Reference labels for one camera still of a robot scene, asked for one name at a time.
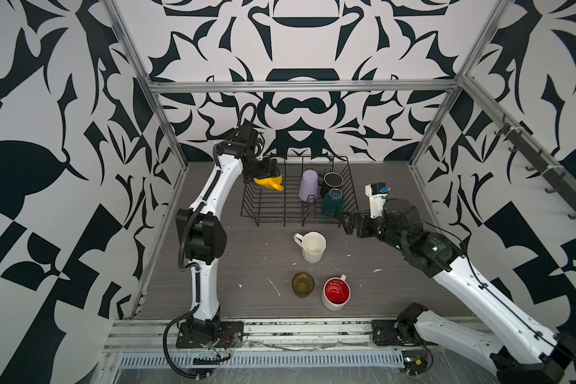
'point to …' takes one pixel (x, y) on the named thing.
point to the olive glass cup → (303, 285)
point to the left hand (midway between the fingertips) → (268, 170)
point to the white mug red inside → (336, 293)
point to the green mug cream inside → (334, 203)
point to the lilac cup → (309, 186)
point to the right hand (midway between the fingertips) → (349, 210)
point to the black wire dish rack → (268, 206)
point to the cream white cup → (313, 245)
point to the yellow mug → (274, 182)
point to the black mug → (330, 180)
